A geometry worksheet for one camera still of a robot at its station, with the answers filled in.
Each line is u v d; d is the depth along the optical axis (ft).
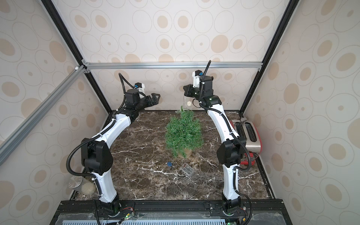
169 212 2.39
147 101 2.57
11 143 1.70
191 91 2.43
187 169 2.86
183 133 2.30
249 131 2.81
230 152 1.75
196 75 2.42
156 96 2.65
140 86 2.54
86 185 2.46
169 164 2.93
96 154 1.62
